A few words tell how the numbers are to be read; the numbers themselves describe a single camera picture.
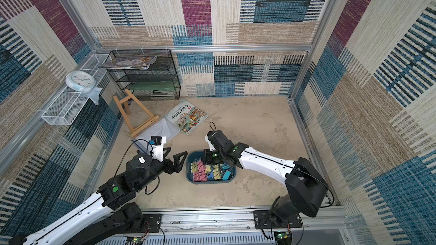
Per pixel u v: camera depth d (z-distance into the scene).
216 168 0.87
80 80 0.75
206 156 0.71
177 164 0.63
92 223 0.48
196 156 0.95
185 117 1.09
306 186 0.43
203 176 0.84
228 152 0.63
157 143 0.60
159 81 1.13
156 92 1.11
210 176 0.84
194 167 0.87
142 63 0.88
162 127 1.05
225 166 0.87
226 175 0.84
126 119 0.94
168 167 0.62
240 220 0.76
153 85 1.11
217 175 0.85
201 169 0.81
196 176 0.85
